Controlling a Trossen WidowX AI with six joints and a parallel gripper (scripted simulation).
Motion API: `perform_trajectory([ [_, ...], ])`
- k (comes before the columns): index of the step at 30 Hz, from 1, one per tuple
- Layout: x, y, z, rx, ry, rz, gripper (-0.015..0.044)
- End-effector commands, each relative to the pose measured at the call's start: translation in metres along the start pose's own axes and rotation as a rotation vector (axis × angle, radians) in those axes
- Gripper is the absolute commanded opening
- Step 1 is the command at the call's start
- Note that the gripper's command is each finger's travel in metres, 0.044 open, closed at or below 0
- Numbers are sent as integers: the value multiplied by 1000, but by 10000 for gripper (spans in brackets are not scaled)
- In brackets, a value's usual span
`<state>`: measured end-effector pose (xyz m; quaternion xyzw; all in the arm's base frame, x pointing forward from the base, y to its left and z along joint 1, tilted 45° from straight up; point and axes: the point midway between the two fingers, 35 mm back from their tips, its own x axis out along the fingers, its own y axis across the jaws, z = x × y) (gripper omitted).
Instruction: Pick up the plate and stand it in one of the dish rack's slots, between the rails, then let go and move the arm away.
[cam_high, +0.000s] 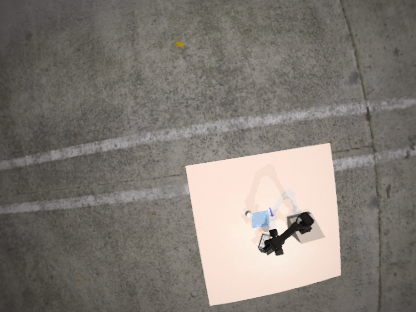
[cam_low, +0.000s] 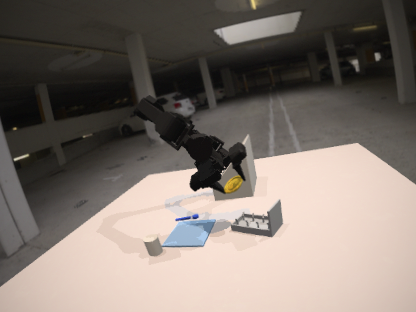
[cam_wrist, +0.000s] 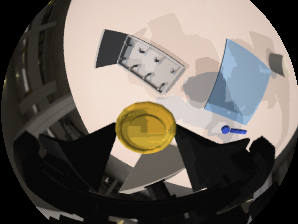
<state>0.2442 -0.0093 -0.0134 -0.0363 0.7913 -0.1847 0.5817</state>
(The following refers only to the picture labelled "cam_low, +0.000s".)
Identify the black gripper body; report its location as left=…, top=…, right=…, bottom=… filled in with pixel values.
left=189, top=142, right=247, bottom=192

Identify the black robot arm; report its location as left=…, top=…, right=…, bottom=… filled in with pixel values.
left=136, top=95, right=231, bottom=187

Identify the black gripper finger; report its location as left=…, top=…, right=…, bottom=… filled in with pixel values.
left=232, top=161, right=245, bottom=181
left=201, top=181, right=226, bottom=194

